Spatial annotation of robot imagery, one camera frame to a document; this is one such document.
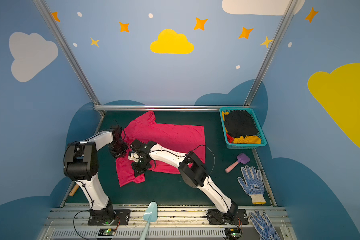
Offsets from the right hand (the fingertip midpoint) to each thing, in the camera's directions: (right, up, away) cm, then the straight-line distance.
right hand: (136, 174), depth 83 cm
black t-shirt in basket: (+67, +30, +19) cm, 76 cm away
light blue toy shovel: (+10, -19, -8) cm, 23 cm away
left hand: (-10, +9, +14) cm, 20 cm away
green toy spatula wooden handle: (-34, -8, -2) cm, 35 cm away
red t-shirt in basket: (+58, +19, +12) cm, 62 cm away
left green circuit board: (-10, -24, -13) cm, 29 cm away
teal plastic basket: (+79, +23, +15) cm, 83 cm away
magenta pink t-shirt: (+30, +18, +25) cm, 43 cm away
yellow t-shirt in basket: (+70, +18, +17) cm, 74 cm away
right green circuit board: (+51, -25, -12) cm, 58 cm away
